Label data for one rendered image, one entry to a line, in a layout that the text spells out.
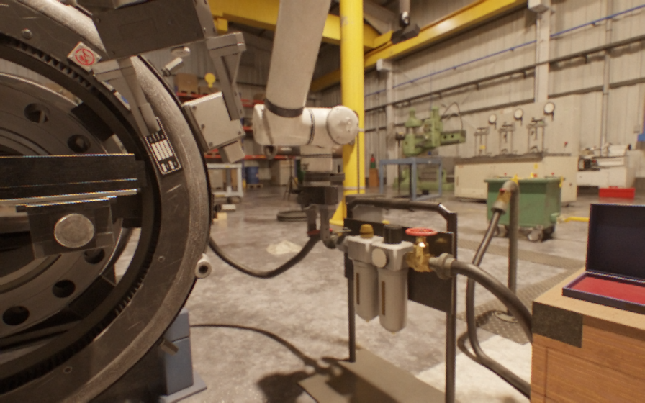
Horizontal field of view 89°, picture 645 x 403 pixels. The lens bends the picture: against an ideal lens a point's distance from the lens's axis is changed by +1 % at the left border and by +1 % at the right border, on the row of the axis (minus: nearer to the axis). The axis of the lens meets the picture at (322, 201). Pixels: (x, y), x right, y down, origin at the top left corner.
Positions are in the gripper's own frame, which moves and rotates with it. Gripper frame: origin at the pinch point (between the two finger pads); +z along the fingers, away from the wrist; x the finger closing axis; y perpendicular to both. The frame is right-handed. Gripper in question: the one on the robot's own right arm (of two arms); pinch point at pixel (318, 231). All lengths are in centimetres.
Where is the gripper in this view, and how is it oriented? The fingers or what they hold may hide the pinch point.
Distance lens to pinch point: 95.0
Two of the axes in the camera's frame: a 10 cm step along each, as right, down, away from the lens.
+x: 6.2, 0.5, -7.8
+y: -7.8, 0.7, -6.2
